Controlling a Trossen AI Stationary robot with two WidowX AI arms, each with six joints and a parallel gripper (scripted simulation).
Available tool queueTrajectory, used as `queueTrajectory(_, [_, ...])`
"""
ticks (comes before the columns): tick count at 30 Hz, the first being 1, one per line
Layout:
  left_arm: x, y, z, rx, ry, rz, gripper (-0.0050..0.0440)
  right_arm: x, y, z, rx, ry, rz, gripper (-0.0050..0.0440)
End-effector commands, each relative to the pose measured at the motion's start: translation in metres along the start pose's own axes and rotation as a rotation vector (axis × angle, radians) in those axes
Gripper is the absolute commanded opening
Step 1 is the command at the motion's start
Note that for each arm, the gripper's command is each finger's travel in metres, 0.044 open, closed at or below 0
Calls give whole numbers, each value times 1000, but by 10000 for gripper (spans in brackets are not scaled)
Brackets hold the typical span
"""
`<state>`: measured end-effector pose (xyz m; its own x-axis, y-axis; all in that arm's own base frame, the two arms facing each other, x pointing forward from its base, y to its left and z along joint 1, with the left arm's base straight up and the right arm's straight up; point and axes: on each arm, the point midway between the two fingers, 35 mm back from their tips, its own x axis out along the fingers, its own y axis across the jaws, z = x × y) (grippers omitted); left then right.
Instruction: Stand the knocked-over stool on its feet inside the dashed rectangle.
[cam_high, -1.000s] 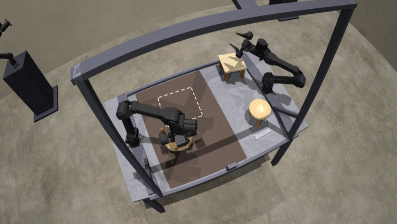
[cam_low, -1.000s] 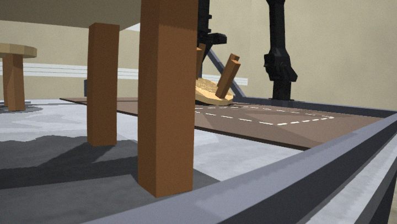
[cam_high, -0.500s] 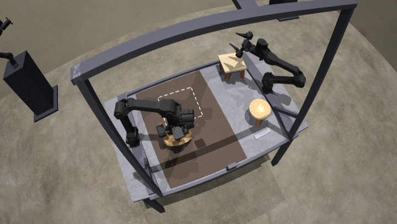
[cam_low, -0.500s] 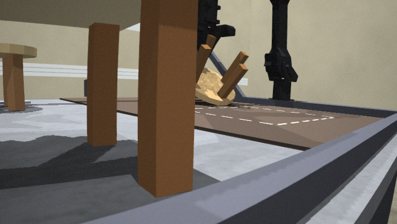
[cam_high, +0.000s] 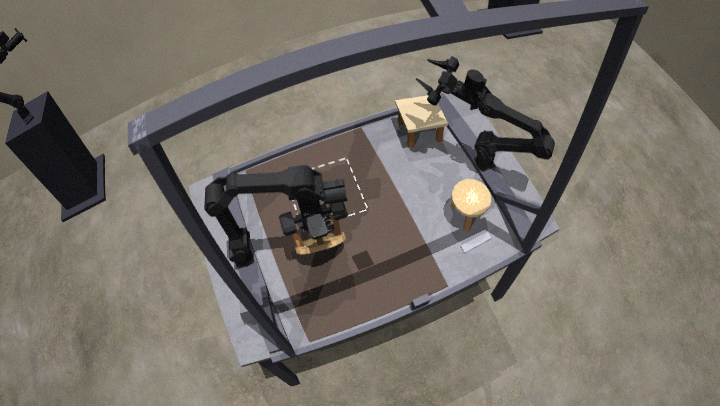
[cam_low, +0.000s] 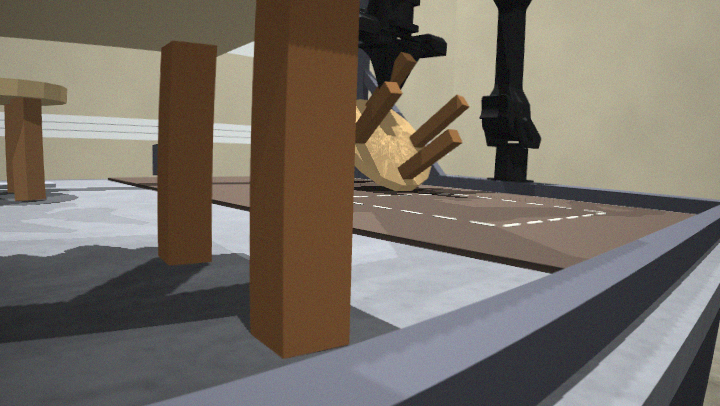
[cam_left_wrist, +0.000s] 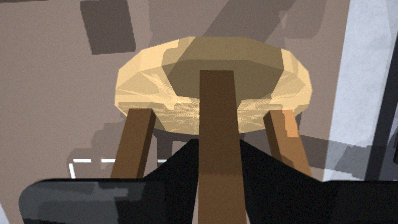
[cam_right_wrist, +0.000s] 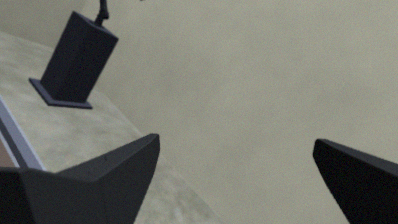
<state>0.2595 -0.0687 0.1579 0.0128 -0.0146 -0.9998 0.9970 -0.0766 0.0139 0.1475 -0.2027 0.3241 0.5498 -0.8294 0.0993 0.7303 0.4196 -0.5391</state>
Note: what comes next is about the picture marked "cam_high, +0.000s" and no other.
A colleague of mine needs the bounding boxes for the brown rectangular mat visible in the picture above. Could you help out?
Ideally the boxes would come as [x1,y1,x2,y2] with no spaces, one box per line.
[246,128,448,342]

